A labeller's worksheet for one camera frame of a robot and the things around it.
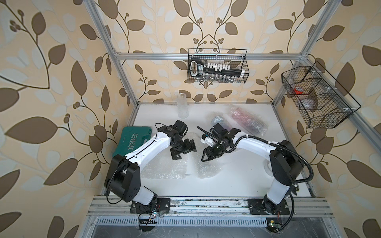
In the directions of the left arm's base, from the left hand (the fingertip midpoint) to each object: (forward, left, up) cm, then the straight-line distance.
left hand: (189, 152), depth 81 cm
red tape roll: (+26, -60, +23) cm, 69 cm away
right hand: (-2, -9, -5) cm, 10 cm away
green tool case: (+13, +39, -7) cm, 41 cm away
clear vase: (-8, -8, -4) cm, 12 cm away
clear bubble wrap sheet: (-3, +18, -12) cm, 22 cm away
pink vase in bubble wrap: (+24, -40, -3) cm, 47 cm away
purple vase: (+25, -17, -2) cm, 30 cm away
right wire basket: (+16, -67, +24) cm, 73 cm away
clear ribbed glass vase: (+37, +6, -6) cm, 38 cm away
